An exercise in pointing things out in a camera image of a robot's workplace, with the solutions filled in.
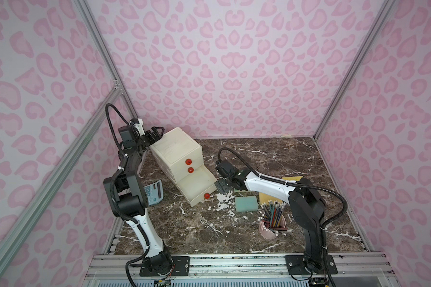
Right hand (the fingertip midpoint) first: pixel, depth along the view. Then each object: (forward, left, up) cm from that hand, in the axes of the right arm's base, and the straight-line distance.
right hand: (227, 180), depth 93 cm
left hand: (+20, +34, +17) cm, 43 cm away
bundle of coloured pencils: (-18, -19, +5) cm, 27 cm away
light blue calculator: (-6, +38, -3) cm, 38 cm away
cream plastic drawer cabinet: (+3, +19, -6) cm, 20 cm away
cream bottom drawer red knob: (-7, +10, -2) cm, 13 cm away
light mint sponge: (-10, -10, -6) cm, 15 cm away
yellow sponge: (+6, -37, -7) cm, 38 cm away
